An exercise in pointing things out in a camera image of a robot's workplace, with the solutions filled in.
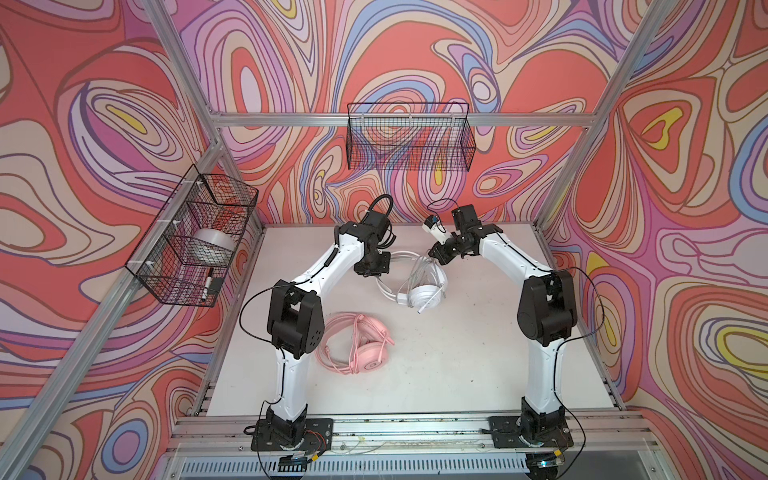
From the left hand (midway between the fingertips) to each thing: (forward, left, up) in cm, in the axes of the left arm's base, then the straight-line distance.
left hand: (385, 270), depth 91 cm
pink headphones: (-22, +4, -5) cm, 23 cm away
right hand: (+7, -17, -2) cm, 18 cm away
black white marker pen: (-13, +44, +13) cm, 47 cm away
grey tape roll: (-8, +42, +20) cm, 47 cm away
